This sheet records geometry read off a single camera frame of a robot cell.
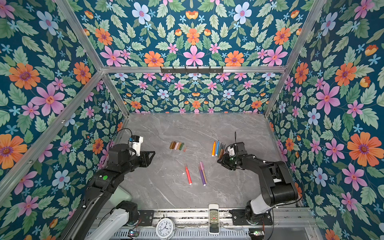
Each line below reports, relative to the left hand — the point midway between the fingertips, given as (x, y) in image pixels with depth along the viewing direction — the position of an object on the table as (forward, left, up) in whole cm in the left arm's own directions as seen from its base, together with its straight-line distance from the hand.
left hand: (153, 149), depth 72 cm
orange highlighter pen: (+13, -32, -23) cm, 42 cm away
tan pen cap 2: (+17, -9, -24) cm, 30 cm away
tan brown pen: (+10, -37, -24) cm, 45 cm away
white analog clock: (-31, -5, -20) cm, 37 cm away
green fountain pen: (+11, -36, -24) cm, 44 cm away
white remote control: (-28, -27, -22) cm, 45 cm away
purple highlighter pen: (-5, -23, -24) cm, 34 cm away
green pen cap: (+16, -10, -24) cm, 31 cm away
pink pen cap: (+17, -7, -24) cm, 30 cm away
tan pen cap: (+17, -3, -24) cm, 30 cm away
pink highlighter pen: (-5, -15, -24) cm, 29 cm away
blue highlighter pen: (+12, -35, -23) cm, 43 cm away
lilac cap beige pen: (0, -24, -23) cm, 33 cm away
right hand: (+3, -35, -23) cm, 42 cm away
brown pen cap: (+17, -5, -24) cm, 30 cm away
